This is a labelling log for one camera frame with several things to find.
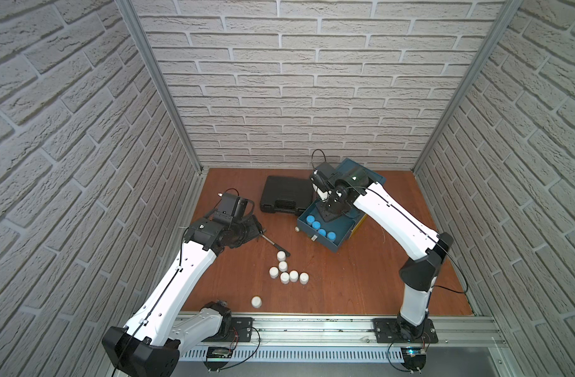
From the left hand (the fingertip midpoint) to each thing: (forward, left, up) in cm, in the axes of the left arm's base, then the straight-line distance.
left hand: (260, 224), depth 74 cm
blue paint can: (+8, -17, -10) cm, 22 cm away
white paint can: (-2, -6, -19) cm, 20 cm away
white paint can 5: (-11, -15, -19) cm, 27 cm away
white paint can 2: (-6, -7, -19) cm, 22 cm away
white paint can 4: (-10, -11, -19) cm, 24 cm away
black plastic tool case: (+29, -8, -21) cm, 37 cm away
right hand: (+4, -23, +1) cm, 24 cm away
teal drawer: (+8, -31, -14) cm, 35 cm away
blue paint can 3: (+3, -22, -11) cm, 24 cm away
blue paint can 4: (+2, -25, -11) cm, 28 cm away
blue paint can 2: (+7, -20, -11) cm, 23 cm away
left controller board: (-33, +13, -24) cm, 43 cm away
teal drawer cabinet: (+28, -35, +1) cm, 45 cm away
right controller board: (-34, -48, -22) cm, 63 cm away
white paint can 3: (-11, -8, -19) cm, 23 cm away
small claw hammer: (+1, +1, -7) cm, 7 cm away
